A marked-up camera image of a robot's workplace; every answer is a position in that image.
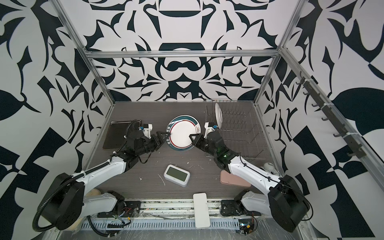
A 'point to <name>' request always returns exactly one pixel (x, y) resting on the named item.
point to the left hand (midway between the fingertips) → (169, 134)
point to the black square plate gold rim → (116, 136)
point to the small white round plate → (180, 128)
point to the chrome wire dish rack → (238, 124)
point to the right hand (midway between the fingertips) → (189, 135)
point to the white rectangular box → (201, 211)
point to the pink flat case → (226, 177)
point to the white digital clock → (176, 175)
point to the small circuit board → (246, 226)
